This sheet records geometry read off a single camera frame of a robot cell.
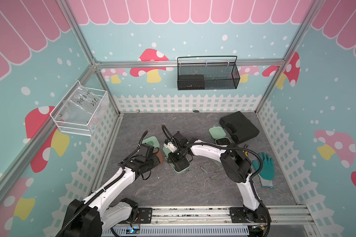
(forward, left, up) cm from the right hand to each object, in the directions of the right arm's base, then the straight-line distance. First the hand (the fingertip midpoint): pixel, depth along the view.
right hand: (168, 160), depth 91 cm
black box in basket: (+37, -14, +31) cm, 50 cm away
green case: (+15, +12, 0) cm, 19 cm away
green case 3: (+23, -34, -4) cm, 42 cm away
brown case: (+5, +6, -1) cm, 8 cm away
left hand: (-3, +6, +5) cm, 9 cm away
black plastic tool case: (+25, -51, 0) cm, 56 cm away
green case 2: (+6, +2, -1) cm, 7 cm away
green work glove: (-8, -59, -3) cm, 60 cm away
